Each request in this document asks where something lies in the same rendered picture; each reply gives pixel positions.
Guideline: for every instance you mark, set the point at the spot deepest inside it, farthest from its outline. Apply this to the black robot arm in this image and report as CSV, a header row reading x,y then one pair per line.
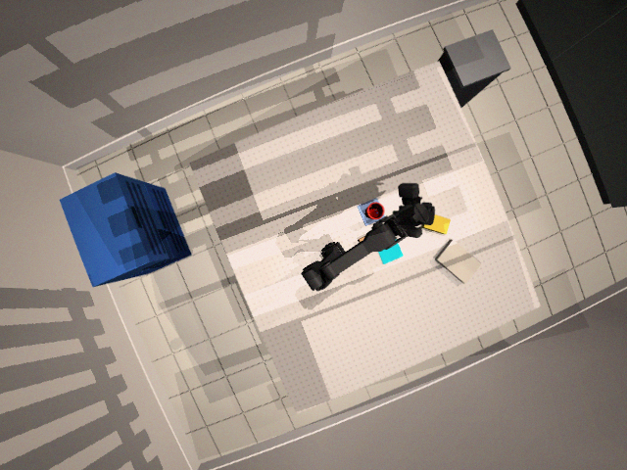
x,y
320,274

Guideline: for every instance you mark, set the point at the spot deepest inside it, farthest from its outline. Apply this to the yellow flat bar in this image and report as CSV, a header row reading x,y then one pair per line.
x,y
440,224

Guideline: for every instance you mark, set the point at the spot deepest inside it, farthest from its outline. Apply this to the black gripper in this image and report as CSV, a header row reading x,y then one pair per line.
x,y
410,192

